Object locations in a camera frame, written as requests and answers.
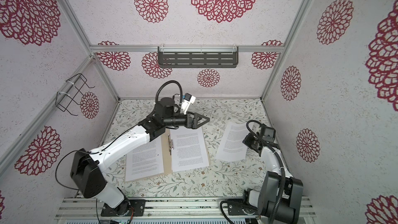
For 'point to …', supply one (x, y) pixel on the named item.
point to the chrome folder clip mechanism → (170, 143)
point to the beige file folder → (167, 152)
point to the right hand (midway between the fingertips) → (246, 136)
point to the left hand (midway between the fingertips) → (204, 120)
